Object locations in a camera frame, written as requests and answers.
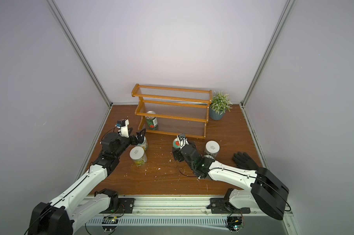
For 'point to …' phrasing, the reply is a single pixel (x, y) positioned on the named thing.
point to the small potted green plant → (220, 103)
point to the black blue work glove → (244, 161)
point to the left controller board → (109, 223)
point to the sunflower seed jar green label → (143, 144)
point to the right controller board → (234, 223)
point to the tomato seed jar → (176, 143)
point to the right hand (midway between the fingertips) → (180, 143)
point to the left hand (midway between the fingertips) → (140, 128)
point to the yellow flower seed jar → (139, 155)
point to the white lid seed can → (211, 148)
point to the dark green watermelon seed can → (152, 121)
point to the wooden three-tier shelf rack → (179, 111)
